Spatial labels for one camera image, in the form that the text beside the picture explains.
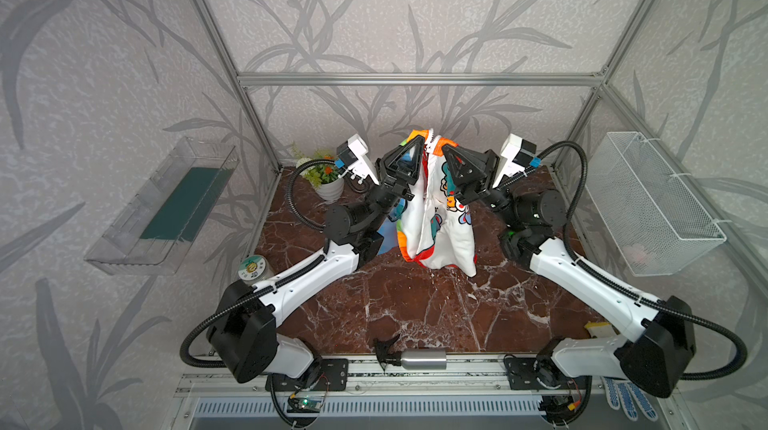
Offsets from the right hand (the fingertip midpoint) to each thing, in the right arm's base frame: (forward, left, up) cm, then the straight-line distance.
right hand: (450, 140), depth 51 cm
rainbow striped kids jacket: (-4, +2, -21) cm, 21 cm away
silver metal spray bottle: (-25, +7, -49) cm, 56 cm away
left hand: (-2, +4, +2) cm, 5 cm away
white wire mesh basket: (-6, -44, -18) cm, 48 cm away
